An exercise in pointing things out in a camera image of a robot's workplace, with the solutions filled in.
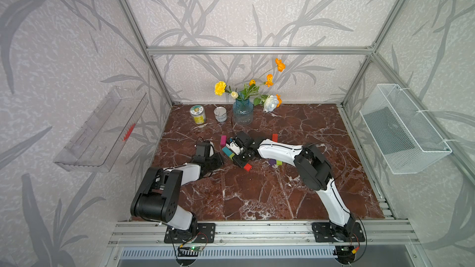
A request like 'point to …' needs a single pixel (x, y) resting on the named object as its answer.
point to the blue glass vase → (243, 112)
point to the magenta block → (223, 139)
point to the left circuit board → (188, 251)
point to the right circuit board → (345, 254)
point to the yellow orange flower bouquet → (269, 102)
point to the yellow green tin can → (198, 112)
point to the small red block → (247, 167)
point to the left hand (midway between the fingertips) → (224, 158)
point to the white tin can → (221, 113)
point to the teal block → (227, 151)
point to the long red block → (275, 137)
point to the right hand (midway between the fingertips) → (236, 159)
